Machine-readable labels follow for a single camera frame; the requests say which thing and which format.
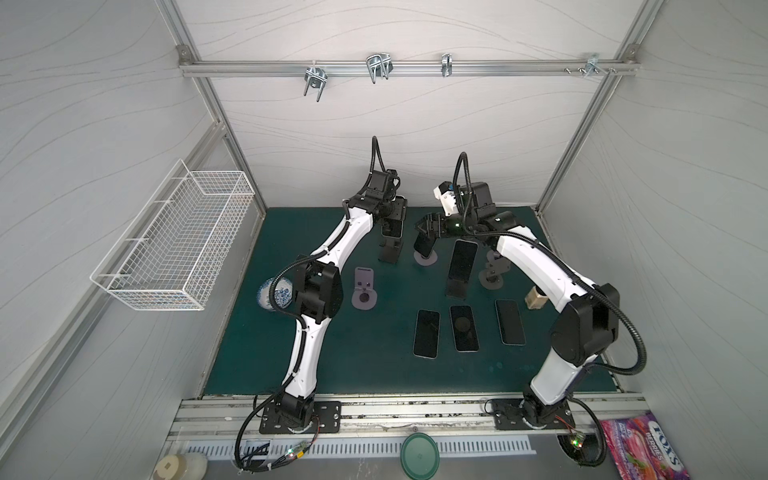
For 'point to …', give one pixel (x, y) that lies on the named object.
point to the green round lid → (420, 456)
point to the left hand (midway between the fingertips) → (403, 200)
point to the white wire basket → (172, 253)
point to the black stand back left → (390, 250)
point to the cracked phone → (464, 328)
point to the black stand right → (457, 283)
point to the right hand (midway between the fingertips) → (429, 216)
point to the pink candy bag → (641, 450)
